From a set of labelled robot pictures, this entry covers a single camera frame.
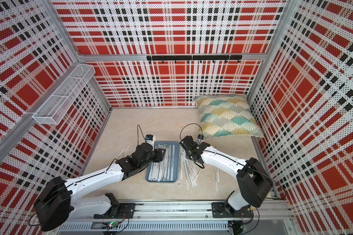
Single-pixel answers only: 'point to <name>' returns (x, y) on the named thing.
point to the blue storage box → (167, 170)
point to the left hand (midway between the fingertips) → (164, 150)
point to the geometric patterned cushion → (225, 115)
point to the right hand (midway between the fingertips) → (195, 154)
